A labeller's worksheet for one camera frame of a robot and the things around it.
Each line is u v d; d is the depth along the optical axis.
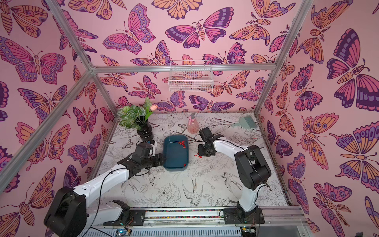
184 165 0.91
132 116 0.84
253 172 0.48
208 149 0.80
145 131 0.97
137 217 0.73
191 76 0.95
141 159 0.66
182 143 1.01
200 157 0.95
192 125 1.17
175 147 0.97
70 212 0.40
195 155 0.95
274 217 0.75
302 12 0.71
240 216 0.65
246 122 1.13
